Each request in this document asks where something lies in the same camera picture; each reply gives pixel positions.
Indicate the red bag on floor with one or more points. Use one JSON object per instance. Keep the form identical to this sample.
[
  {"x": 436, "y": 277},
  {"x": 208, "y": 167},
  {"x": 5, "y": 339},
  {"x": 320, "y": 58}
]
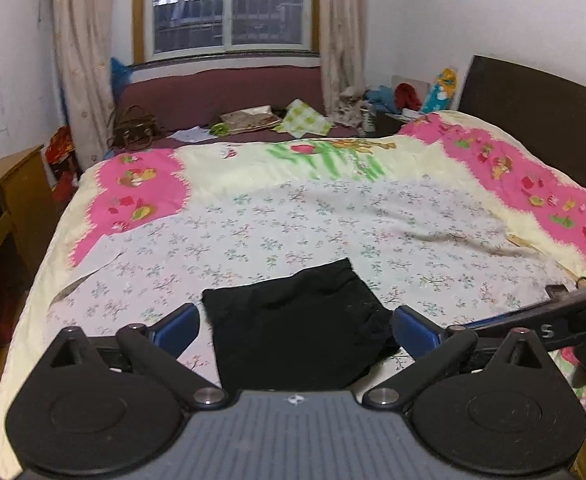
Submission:
[{"x": 61, "y": 158}]

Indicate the window with frame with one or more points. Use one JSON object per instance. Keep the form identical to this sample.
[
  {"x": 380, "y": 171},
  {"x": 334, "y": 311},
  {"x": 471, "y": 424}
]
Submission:
[{"x": 164, "y": 29}]

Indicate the maroon bench cushion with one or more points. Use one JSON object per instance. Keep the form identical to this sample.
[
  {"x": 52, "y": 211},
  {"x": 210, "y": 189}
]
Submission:
[{"x": 198, "y": 100}]

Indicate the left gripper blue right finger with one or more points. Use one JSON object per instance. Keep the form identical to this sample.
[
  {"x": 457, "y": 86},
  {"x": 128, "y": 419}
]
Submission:
[{"x": 437, "y": 353}]

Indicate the wooden desk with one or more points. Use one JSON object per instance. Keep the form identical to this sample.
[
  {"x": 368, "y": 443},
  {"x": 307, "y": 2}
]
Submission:
[{"x": 28, "y": 216}]

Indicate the pink cream cartoon blanket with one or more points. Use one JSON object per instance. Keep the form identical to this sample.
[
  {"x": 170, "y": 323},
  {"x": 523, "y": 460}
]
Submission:
[{"x": 541, "y": 208}]

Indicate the black pants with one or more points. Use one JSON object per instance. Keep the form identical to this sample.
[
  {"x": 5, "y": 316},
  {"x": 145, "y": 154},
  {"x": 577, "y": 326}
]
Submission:
[{"x": 320, "y": 329}]

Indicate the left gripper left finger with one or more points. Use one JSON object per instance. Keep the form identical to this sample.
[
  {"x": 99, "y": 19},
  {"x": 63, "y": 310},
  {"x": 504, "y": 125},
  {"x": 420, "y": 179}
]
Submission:
[{"x": 154, "y": 351}]

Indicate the beige curtain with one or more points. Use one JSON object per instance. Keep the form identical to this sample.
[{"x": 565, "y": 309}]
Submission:
[
  {"x": 82, "y": 37},
  {"x": 342, "y": 48}
]

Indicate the green checkered cloth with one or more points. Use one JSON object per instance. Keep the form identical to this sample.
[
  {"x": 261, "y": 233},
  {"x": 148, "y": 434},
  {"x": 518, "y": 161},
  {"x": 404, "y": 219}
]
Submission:
[{"x": 301, "y": 119}]

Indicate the right beige curtain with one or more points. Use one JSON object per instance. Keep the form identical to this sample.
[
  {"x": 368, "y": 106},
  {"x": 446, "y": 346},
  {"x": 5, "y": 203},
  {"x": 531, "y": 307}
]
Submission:
[{"x": 342, "y": 48}]

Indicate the dark wooden headboard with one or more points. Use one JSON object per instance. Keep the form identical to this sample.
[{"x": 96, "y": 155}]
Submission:
[{"x": 546, "y": 113}]

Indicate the floral white bed sheet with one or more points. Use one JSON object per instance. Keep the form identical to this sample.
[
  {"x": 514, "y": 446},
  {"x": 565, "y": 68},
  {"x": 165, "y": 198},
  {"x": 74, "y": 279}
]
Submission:
[{"x": 414, "y": 242}]

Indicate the pile of clothes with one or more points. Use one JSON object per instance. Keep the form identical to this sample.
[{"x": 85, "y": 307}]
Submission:
[{"x": 388, "y": 102}]

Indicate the brown handbag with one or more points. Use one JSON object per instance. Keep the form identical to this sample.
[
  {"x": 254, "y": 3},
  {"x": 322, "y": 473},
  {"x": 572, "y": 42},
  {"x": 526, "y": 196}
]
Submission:
[{"x": 133, "y": 129}]

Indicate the left beige curtain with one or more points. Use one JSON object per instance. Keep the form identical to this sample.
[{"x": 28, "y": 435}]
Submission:
[{"x": 82, "y": 37}]

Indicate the papers on bench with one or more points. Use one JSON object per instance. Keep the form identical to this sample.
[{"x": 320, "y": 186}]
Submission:
[{"x": 240, "y": 121}]

